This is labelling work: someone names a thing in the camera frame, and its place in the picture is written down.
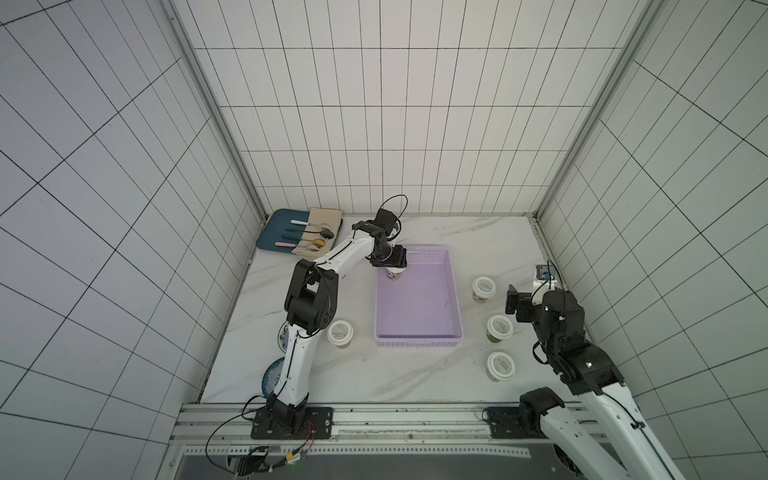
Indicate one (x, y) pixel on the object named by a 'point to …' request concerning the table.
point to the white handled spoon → (302, 222)
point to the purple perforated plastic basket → (422, 308)
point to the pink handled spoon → (285, 244)
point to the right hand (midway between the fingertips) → (518, 284)
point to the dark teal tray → (284, 230)
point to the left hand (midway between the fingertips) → (394, 267)
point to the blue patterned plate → (271, 376)
